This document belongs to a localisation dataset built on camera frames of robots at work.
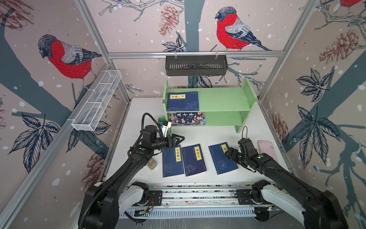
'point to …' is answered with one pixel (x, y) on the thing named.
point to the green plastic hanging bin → (160, 119)
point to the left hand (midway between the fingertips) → (181, 140)
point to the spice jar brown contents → (152, 164)
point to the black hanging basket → (196, 66)
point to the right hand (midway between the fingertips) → (229, 156)
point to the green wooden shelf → (222, 106)
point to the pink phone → (267, 147)
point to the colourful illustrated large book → (187, 119)
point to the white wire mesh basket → (90, 116)
